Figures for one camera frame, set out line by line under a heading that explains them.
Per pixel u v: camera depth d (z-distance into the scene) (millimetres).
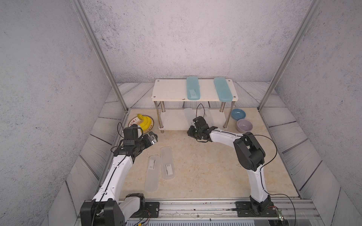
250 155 542
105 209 387
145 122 1046
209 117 1078
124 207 511
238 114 1147
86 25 755
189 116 1089
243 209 747
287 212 741
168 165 871
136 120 1116
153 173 851
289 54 877
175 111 1111
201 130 783
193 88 844
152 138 742
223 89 842
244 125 1058
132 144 617
